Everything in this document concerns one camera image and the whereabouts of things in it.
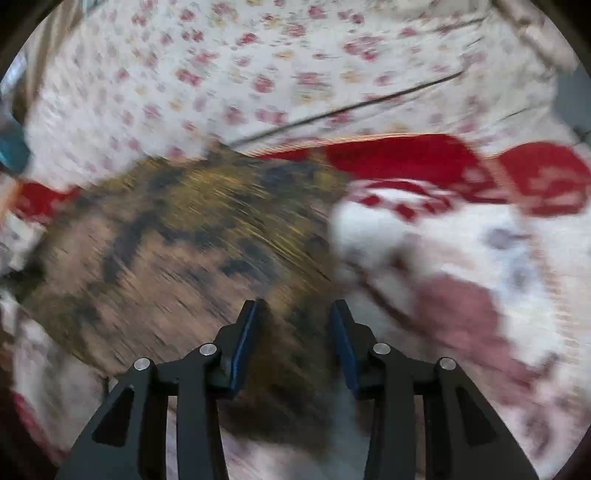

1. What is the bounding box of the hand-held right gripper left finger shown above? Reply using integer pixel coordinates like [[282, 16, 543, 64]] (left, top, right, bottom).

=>
[[55, 299, 269, 480]]

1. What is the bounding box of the dark floral patterned garment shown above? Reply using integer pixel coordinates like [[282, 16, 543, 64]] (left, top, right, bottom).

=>
[[18, 143, 370, 462]]

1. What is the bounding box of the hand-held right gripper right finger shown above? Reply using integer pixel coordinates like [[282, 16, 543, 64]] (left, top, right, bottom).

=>
[[329, 299, 541, 480]]

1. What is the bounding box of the teal object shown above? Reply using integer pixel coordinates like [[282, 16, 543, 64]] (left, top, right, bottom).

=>
[[0, 122, 32, 175]]

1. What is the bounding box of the white floral quilt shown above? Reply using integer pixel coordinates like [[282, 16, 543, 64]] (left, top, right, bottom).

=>
[[23, 0, 583, 160]]

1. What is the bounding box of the red and white floral blanket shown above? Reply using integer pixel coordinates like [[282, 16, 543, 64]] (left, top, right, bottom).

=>
[[0, 133, 591, 480]]

